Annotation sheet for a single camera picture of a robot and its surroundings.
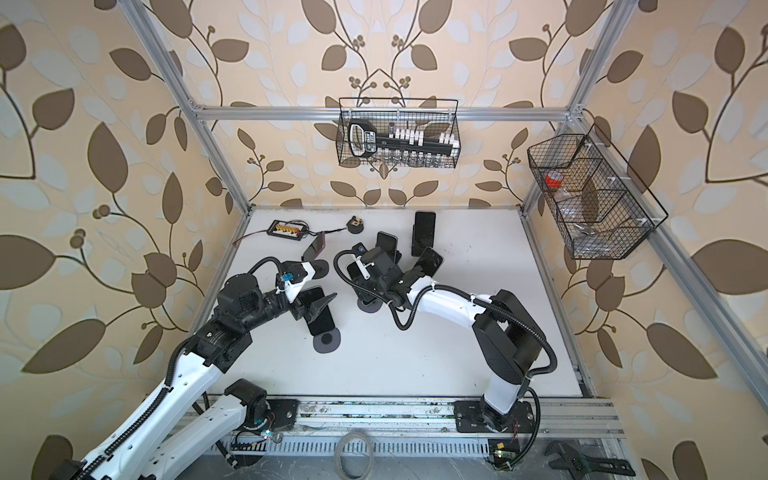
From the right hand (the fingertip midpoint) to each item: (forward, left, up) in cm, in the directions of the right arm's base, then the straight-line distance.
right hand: (364, 278), depth 87 cm
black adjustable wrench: (-44, -50, -11) cm, 68 cm away
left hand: (-8, +8, +15) cm, 19 cm away
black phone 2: (-3, +2, +9) cm, 10 cm away
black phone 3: (+20, -20, -3) cm, 28 cm away
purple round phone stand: (-5, -1, -9) cm, 11 cm away
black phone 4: (+15, -22, -13) cm, 30 cm away
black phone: (-12, +11, -4) cm, 17 cm away
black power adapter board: (+29, +31, -9) cm, 43 cm away
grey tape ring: (-41, +5, -8) cm, 42 cm away
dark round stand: (-14, +11, -12) cm, 21 cm away
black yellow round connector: (+29, +5, -9) cm, 31 cm away
